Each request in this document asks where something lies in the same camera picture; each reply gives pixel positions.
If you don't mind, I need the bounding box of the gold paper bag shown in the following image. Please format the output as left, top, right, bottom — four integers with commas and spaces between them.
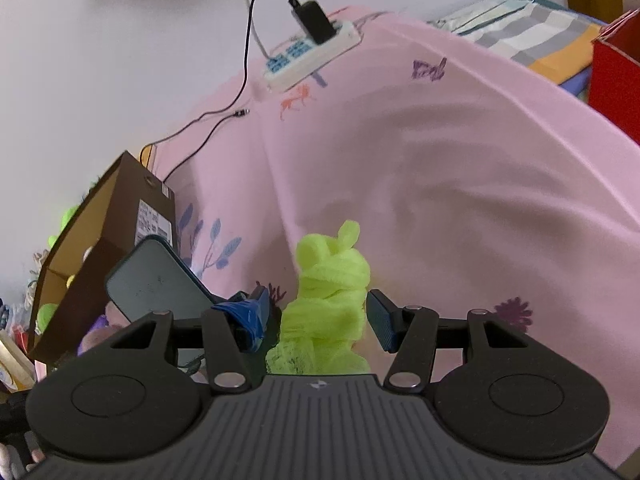
0, 330, 37, 393

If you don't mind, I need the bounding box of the black charging cable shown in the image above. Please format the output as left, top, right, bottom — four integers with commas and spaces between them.
150, 0, 303, 181

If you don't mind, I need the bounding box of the smartphone in blue case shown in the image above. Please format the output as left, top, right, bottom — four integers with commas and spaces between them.
104, 234, 215, 322

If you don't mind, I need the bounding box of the green round plush toy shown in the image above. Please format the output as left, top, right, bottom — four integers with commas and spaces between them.
37, 302, 59, 335

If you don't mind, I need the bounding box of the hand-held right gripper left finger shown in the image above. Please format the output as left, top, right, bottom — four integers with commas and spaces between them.
107, 285, 272, 394

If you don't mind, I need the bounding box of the white power strip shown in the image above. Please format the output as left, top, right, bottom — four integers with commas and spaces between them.
263, 20, 362, 93

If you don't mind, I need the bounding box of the striped folded cloth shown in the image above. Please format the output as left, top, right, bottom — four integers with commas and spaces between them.
426, 0, 610, 95

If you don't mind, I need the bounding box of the yellow-green knitted toy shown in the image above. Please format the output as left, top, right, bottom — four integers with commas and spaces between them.
265, 219, 372, 376

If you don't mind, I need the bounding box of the black charger plug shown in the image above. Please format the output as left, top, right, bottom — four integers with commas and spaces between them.
291, 0, 337, 45

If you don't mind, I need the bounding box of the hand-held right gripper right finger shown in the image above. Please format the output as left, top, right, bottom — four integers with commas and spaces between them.
366, 289, 532, 393

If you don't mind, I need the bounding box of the brown cardboard box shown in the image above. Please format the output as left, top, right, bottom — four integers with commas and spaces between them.
27, 151, 179, 366

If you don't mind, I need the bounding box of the pink printed bedsheet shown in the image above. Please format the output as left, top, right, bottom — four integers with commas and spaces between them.
150, 5, 640, 471

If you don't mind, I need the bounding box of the green caterpillar plush toy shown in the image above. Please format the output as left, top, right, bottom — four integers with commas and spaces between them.
47, 204, 83, 248

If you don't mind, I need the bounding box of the purple packet box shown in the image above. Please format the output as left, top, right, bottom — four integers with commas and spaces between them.
77, 314, 118, 356

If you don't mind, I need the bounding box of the red box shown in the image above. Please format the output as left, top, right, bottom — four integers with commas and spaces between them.
587, 7, 640, 147

